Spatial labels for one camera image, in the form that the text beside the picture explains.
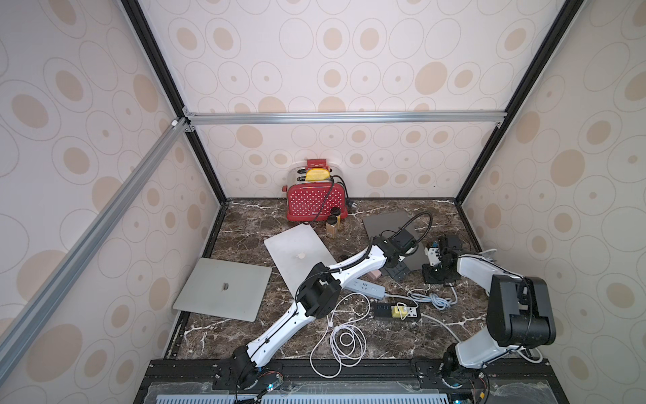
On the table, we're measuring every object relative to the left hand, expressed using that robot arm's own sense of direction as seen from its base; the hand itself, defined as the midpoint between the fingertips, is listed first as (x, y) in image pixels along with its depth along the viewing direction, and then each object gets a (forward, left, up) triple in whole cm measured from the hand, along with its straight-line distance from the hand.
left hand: (398, 263), depth 96 cm
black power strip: (-18, +8, 0) cm, 20 cm away
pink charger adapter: (-5, +10, +1) cm, 11 cm away
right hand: (-5, -10, -1) cm, 12 cm away
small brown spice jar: (+13, +26, +6) cm, 30 cm away
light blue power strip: (-10, +13, 0) cm, 16 cm away
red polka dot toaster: (+26, +33, +15) cm, 44 cm away
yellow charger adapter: (-21, +5, +6) cm, 23 cm away
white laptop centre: (+5, +40, -1) cm, 40 cm away
